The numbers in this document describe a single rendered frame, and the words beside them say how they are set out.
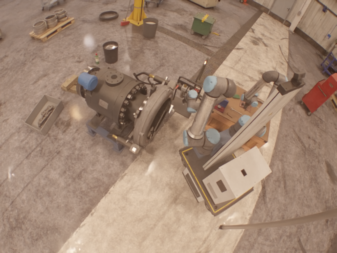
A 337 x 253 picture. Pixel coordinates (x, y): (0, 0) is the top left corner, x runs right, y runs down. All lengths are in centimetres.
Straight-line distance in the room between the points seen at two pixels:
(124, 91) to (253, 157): 153
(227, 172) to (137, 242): 136
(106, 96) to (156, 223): 163
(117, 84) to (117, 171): 113
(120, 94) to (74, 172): 126
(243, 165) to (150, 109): 106
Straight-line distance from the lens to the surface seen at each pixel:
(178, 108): 292
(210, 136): 159
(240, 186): 173
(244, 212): 272
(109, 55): 350
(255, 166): 190
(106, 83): 197
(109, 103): 193
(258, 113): 126
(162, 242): 231
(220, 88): 118
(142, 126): 169
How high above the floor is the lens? 228
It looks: 58 degrees down
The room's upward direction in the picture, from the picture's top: 18 degrees clockwise
